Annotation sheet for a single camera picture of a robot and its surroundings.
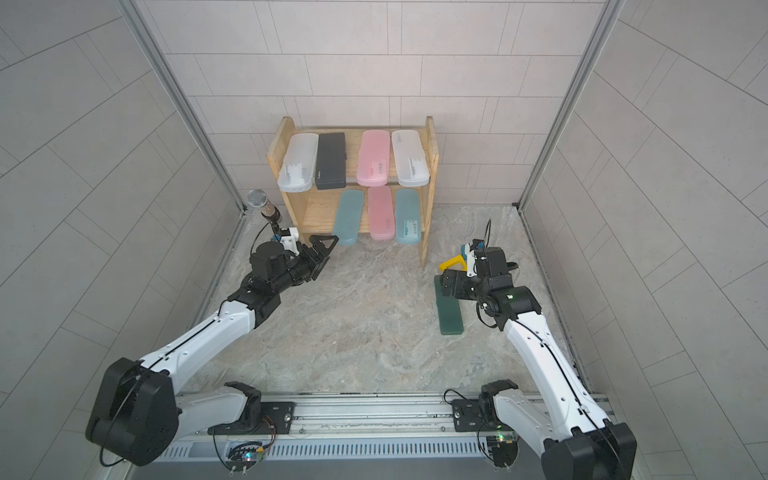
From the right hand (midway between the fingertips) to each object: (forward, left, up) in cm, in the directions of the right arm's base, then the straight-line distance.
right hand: (454, 277), depth 79 cm
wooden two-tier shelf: (+23, +39, +6) cm, 46 cm away
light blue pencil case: (+19, +28, +6) cm, 35 cm away
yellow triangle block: (+16, -6, -15) cm, 23 cm away
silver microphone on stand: (+18, +50, +16) cm, 55 cm away
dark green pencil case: (-2, 0, -15) cm, 15 cm away
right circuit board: (-36, -7, -18) cm, 41 cm away
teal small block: (+20, -9, -16) cm, 27 cm away
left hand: (+8, +30, +7) cm, 31 cm away
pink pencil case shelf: (+20, +19, +6) cm, 28 cm away
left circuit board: (-34, +52, -13) cm, 63 cm away
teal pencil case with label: (+18, +11, +5) cm, 22 cm away
